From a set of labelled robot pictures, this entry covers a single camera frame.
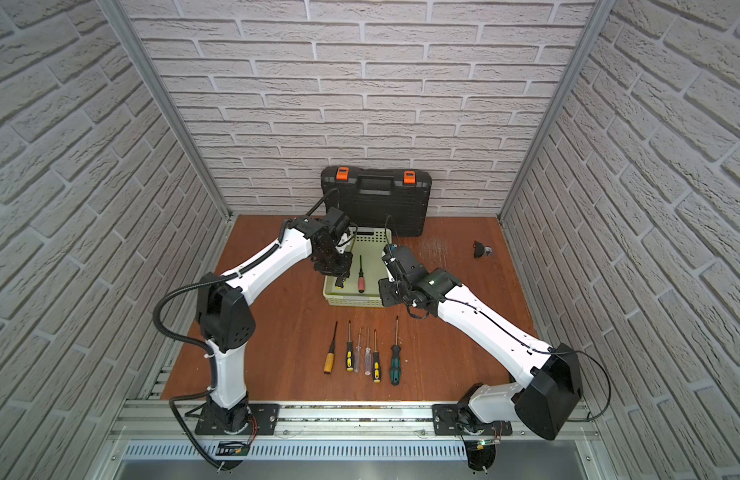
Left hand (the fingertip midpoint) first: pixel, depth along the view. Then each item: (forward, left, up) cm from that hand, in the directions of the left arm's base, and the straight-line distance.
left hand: (348, 269), depth 86 cm
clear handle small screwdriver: (-20, -2, -14) cm, 24 cm away
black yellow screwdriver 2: (-23, -8, -12) cm, 27 cm away
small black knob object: (+15, -47, -12) cm, 51 cm away
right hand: (-9, -11, +5) cm, 15 cm away
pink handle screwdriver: (+4, -3, -13) cm, 14 cm away
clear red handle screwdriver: (-21, -5, -15) cm, 26 cm away
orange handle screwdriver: (-22, +6, -13) cm, 26 cm away
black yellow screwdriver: (-21, 0, -13) cm, 24 cm away
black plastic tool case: (+22, -16, +8) cm, 28 cm away
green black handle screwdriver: (-24, -13, -12) cm, 30 cm away
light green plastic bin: (+21, -7, -12) cm, 25 cm away
